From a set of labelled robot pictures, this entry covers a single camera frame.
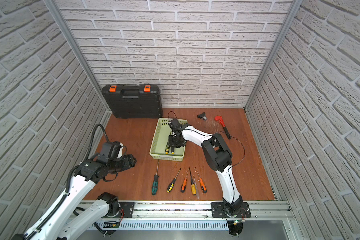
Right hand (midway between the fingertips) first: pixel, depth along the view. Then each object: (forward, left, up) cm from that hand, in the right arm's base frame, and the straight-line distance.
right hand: (171, 144), depth 95 cm
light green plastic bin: (+4, +8, -1) cm, 9 cm away
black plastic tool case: (+24, +22, +18) cm, 37 cm away
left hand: (-14, +20, +12) cm, 27 cm away
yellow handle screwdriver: (-27, -11, -2) cm, 29 cm away
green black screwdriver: (-26, +10, 0) cm, 27 cm away
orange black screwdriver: (-26, -6, 0) cm, 27 cm away
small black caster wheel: (+24, -25, -2) cm, 35 cm away
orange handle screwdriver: (-26, -16, -1) cm, 31 cm away
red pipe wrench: (+21, -38, -2) cm, 44 cm away
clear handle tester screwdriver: (-29, -13, -2) cm, 32 cm away
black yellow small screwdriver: (-5, -1, +1) cm, 5 cm away
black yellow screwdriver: (-24, 0, -1) cm, 24 cm away
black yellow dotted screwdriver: (-3, +3, -1) cm, 4 cm away
